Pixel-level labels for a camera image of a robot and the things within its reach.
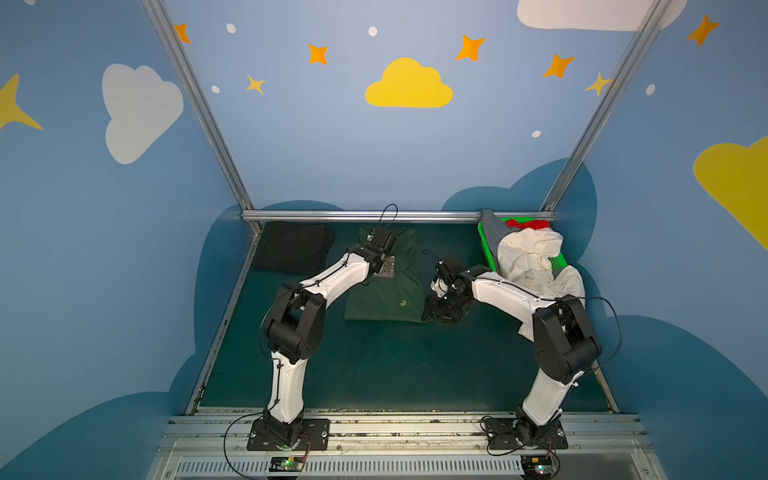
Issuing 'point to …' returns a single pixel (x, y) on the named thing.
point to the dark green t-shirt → (398, 299)
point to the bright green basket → (558, 260)
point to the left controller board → (286, 463)
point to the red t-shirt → (533, 224)
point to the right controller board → (533, 465)
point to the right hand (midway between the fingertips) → (431, 316)
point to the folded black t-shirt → (299, 247)
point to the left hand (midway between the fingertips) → (377, 264)
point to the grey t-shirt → (494, 229)
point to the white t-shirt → (524, 256)
